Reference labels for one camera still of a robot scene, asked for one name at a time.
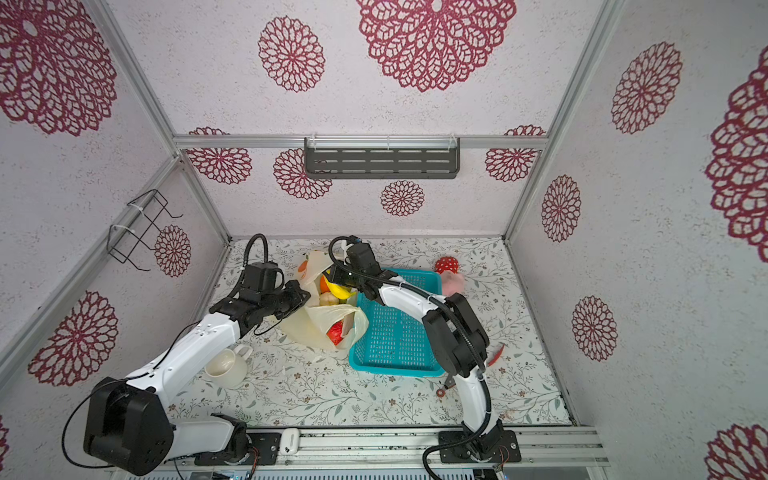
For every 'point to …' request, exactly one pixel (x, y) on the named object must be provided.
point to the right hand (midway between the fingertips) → (323, 265)
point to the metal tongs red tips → (450, 381)
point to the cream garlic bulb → (327, 299)
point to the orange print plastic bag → (314, 319)
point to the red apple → (335, 332)
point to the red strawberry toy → (447, 263)
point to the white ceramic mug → (227, 366)
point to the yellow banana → (339, 290)
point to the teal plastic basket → (395, 343)
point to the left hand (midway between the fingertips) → (312, 298)
